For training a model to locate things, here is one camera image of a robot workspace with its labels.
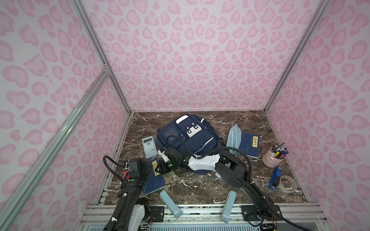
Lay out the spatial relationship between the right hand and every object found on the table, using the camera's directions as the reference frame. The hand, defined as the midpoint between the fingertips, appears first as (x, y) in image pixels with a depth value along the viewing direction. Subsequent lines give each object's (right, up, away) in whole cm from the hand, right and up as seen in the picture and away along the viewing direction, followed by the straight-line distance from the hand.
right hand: (158, 168), depth 86 cm
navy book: (-3, -7, -2) cm, 8 cm away
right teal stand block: (+39, -15, -13) cm, 43 cm away
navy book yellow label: (+59, +13, +12) cm, 62 cm away
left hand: (-7, +2, +1) cm, 7 cm away
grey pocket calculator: (-9, +11, +12) cm, 18 cm away
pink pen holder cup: (+67, +10, -6) cm, 68 cm away
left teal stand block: (+12, -17, -16) cm, 26 cm away
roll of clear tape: (+75, -8, -3) cm, 76 cm away
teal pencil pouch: (+48, +16, +12) cm, 52 cm away
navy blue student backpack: (+20, +20, +12) cm, 30 cm away
